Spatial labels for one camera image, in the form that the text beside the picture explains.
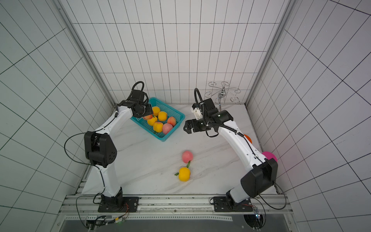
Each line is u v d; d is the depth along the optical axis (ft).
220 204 2.38
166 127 3.17
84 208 2.44
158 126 3.20
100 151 1.67
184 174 2.56
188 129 2.22
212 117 1.75
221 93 2.92
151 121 3.28
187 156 2.77
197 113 2.29
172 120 3.35
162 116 3.41
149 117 2.91
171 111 3.48
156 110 3.48
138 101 2.38
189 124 2.24
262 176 1.31
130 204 2.38
